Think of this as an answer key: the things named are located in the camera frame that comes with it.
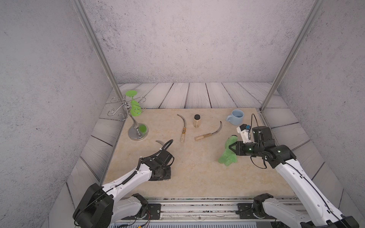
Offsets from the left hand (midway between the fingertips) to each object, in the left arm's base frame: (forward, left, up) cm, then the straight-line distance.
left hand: (169, 177), depth 83 cm
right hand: (+7, -33, +20) cm, 39 cm away
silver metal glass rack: (+33, +25, -1) cm, 42 cm away
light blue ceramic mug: (+42, -49, +3) cm, 65 cm away
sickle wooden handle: (+34, -9, -1) cm, 35 cm away
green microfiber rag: (+3, -32, +17) cm, 36 cm away
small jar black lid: (+38, -18, +5) cm, 42 cm away
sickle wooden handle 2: (+30, -25, -2) cm, 39 cm away
